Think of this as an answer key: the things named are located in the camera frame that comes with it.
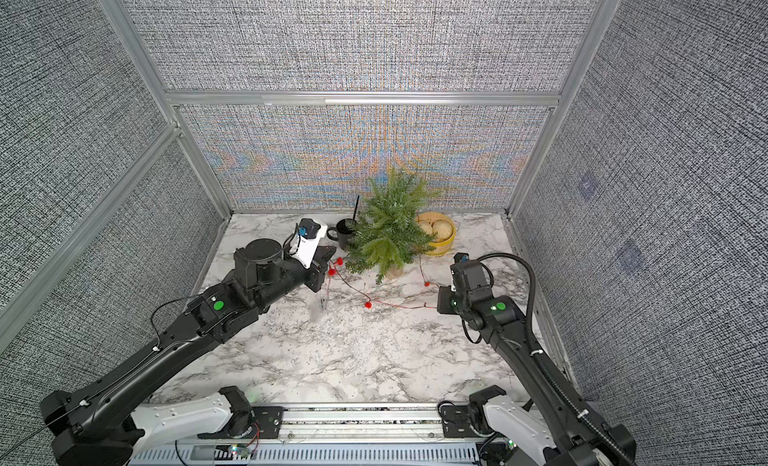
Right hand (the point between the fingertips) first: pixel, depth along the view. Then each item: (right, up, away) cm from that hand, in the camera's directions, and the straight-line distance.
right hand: (448, 287), depth 78 cm
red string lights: (-20, -3, -4) cm, 21 cm away
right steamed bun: (+4, +16, +29) cm, 33 cm away
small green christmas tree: (-16, +14, 0) cm, 21 cm away
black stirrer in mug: (-27, +20, +25) cm, 42 cm away
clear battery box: (-37, -9, +10) cm, 39 cm away
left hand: (-27, +11, -13) cm, 32 cm away
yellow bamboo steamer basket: (+5, +10, +28) cm, 31 cm away
